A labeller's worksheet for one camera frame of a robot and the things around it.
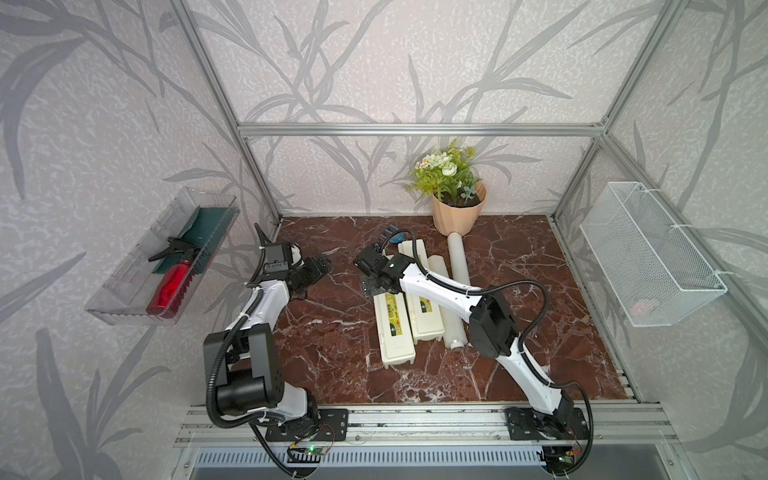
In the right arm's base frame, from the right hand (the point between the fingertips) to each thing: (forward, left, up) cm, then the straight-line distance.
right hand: (379, 280), depth 93 cm
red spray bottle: (-21, +38, +29) cm, 52 cm away
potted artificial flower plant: (+31, -28, +7) cm, 42 cm away
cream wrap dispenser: (-18, -5, +1) cm, 19 cm away
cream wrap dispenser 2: (-13, -15, +1) cm, 20 cm away
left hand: (+2, +17, +6) cm, 18 cm away
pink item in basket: (-17, -65, +13) cm, 69 cm away
